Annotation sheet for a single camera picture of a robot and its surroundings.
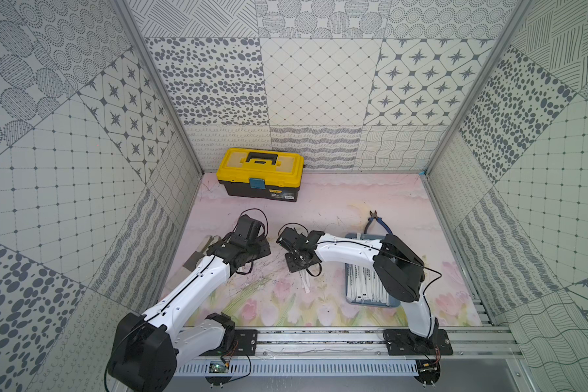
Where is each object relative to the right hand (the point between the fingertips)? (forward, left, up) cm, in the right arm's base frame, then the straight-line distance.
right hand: (298, 264), depth 89 cm
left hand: (+3, +11, +12) cm, 16 cm away
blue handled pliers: (+23, -32, -1) cm, 40 cm away
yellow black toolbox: (+31, +16, +17) cm, 39 cm away
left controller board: (-31, +23, -3) cm, 39 cm away
